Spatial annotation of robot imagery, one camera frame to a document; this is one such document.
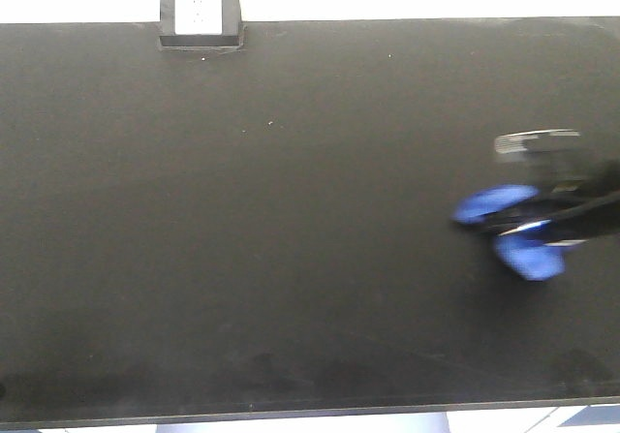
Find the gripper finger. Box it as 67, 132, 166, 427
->
498, 209, 620, 246
476, 194, 620, 232

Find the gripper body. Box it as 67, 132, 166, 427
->
534, 153, 620, 202

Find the blue cloth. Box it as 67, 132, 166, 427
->
450, 183, 583, 282

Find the black socket box white face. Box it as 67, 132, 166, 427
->
157, 0, 244, 49

